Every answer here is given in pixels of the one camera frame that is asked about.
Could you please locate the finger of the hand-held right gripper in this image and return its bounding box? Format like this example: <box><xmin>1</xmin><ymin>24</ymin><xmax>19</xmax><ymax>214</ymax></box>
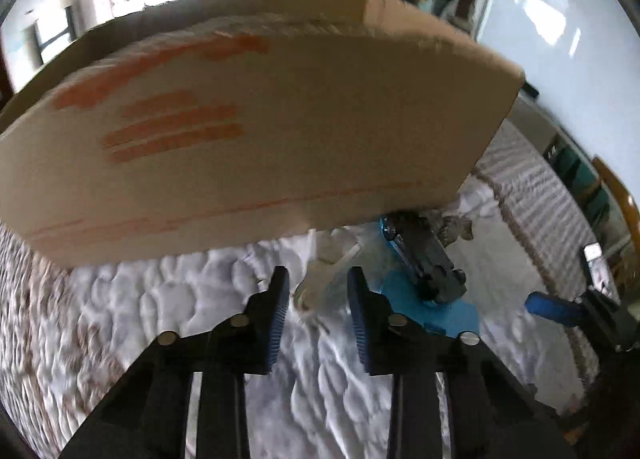
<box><xmin>525</xmin><ymin>290</ymin><xmax>587</xmax><ymax>329</ymax></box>

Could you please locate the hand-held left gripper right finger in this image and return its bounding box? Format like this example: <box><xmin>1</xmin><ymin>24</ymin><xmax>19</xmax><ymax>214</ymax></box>
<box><xmin>347</xmin><ymin>266</ymin><xmax>576</xmax><ymax>459</ymax></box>

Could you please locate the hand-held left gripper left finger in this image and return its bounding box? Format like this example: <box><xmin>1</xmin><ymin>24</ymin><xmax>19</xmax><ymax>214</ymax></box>
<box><xmin>60</xmin><ymin>266</ymin><xmax>291</xmax><ymax>459</ymax></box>

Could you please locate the brown cardboard box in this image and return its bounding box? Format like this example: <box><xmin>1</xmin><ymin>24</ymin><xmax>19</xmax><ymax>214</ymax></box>
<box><xmin>0</xmin><ymin>0</ymin><xmax>526</xmax><ymax>270</ymax></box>

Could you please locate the blue plastic case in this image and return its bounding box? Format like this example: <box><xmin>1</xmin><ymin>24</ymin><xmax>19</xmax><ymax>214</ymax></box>
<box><xmin>369</xmin><ymin>269</ymin><xmax>482</xmax><ymax>340</ymax></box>

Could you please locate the smartphone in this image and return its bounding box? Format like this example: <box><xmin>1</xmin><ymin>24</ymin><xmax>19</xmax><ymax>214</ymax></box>
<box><xmin>581</xmin><ymin>242</ymin><xmax>615</xmax><ymax>296</ymax></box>

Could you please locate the black and blue tool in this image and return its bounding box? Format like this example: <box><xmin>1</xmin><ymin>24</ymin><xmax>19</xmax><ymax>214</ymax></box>
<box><xmin>378</xmin><ymin>211</ymin><xmax>469</xmax><ymax>306</ymax></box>

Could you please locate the green wooden chair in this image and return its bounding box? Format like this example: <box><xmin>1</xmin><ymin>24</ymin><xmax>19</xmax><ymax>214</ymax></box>
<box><xmin>542</xmin><ymin>136</ymin><xmax>640</xmax><ymax>270</ymax></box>

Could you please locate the whiteboard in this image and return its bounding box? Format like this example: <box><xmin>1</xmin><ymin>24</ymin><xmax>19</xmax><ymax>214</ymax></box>
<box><xmin>472</xmin><ymin>0</ymin><xmax>640</xmax><ymax>164</ymax></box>

